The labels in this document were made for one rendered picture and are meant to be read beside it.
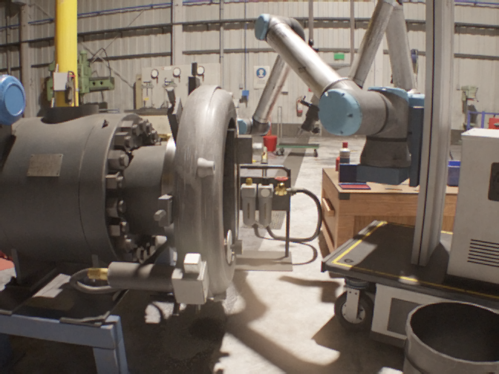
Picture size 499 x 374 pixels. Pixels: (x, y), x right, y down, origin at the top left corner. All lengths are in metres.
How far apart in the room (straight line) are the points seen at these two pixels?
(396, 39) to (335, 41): 10.19
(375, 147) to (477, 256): 0.52
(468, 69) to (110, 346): 12.39
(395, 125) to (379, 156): 0.12
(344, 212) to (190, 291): 1.22
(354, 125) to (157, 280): 0.75
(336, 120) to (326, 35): 11.01
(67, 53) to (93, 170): 3.78
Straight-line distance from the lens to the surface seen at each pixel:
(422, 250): 1.58
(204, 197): 1.08
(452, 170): 2.45
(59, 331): 1.39
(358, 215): 2.16
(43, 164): 1.37
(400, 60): 2.04
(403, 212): 2.20
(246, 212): 2.25
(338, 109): 1.26
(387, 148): 1.39
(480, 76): 13.07
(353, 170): 2.28
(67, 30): 5.03
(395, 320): 1.52
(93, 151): 1.30
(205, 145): 1.11
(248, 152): 1.39
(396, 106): 1.39
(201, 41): 12.76
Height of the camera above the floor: 0.91
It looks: 12 degrees down
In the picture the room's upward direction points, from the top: straight up
